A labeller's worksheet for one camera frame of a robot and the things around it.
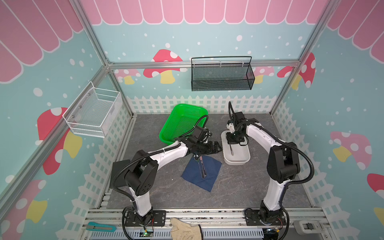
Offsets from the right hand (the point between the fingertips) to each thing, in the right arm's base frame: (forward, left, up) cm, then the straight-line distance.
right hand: (228, 141), depth 94 cm
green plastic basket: (+25, +32, -8) cm, 41 cm away
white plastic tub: (-8, -3, -2) cm, 9 cm away
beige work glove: (-46, +27, -8) cm, 54 cm away
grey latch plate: (-45, -29, -4) cm, 54 cm away
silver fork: (-8, -1, -1) cm, 8 cm away
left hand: (-10, +9, +3) cm, 14 cm away
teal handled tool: (-44, +70, -7) cm, 83 cm away
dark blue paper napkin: (-18, +22, -8) cm, 30 cm away
